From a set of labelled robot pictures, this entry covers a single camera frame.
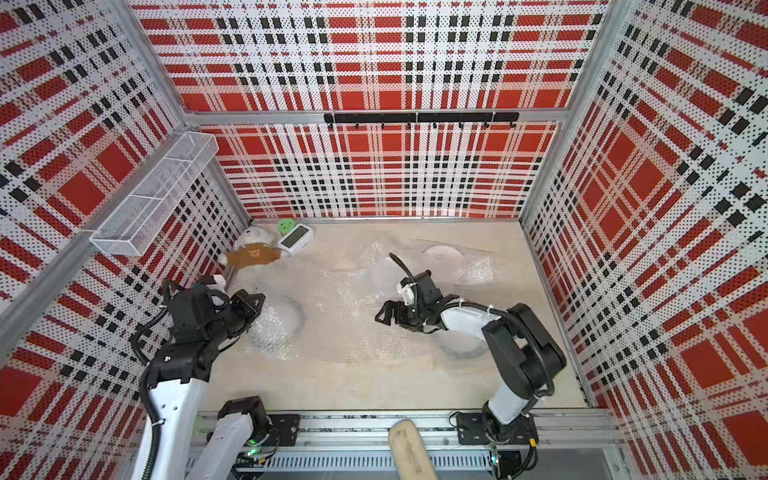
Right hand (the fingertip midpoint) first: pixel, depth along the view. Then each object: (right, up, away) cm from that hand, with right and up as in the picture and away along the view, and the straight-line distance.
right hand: (393, 319), depth 88 cm
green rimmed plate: (+21, -8, +1) cm, 22 cm away
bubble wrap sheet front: (-22, +4, +3) cm, 23 cm away
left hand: (-30, +9, -14) cm, 35 cm away
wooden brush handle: (+5, -26, -20) cm, 34 cm away
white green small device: (-37, +24, +23) cm, 50 cm away
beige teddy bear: (-48, +18, +11) cm, 53 cm away
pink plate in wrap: (+18, +16, +18) cm, 31 cm away
